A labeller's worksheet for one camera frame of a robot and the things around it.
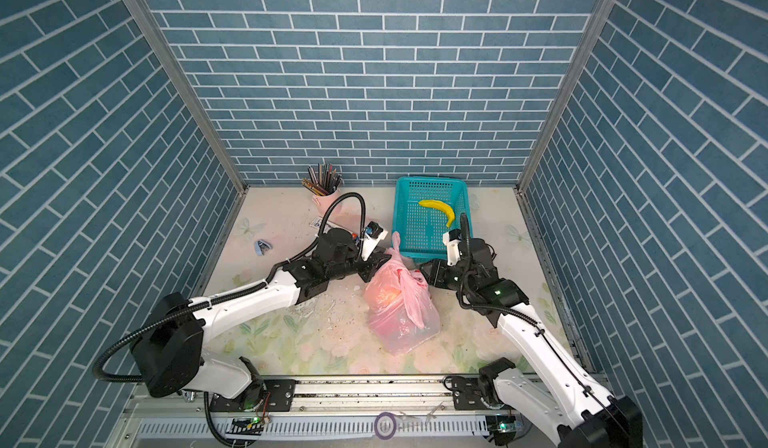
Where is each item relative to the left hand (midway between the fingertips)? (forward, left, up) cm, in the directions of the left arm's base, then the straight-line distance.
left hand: (388, 254), depth 80 cm
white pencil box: (+25, +26, -17) cm, 39 cm away
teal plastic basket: (+32, -14, -18) cm, 39 cm away
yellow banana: (+31, -21, -15) cm, 40 cm away
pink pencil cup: (+28, +23, -10) cm, 37 cm away
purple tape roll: (-36, +1, -18) cm, 41 cm away
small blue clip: (+14, +43, -17) cm, 49 cm away
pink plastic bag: (-12, -3, -6) cm, 14 cm away
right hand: (-4, -9, +1) cm, 10 cm away
